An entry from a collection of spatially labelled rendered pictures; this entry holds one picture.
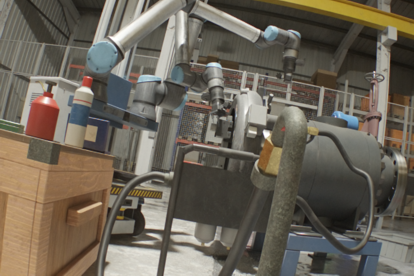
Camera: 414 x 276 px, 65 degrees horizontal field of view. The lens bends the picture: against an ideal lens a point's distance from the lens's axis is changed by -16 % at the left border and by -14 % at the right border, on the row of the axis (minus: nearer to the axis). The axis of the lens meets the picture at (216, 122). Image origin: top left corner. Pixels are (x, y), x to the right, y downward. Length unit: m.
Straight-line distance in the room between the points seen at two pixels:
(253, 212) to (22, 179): 0.48
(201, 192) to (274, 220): 0.79
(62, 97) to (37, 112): 1.33
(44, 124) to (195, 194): 0.62
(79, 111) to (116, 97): 1.11
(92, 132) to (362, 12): 9.96
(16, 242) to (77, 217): 0.26
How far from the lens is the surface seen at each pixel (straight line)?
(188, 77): 2.12
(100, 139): 1.36
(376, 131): 6.47
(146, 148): 9.54
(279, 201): 0.53
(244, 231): 0.78
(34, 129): 0.91
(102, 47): 1.80
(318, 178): 1.99
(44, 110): 0.90
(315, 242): 1.90
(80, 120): 1.19
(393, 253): 3.18
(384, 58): 10.89
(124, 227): 2.11
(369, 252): 2.06
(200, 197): 1.30
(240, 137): 1.82
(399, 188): 2.32
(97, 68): 1.79
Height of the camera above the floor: 0.47
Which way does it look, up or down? 8 degrees up
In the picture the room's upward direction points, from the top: 10 degrees clockwise
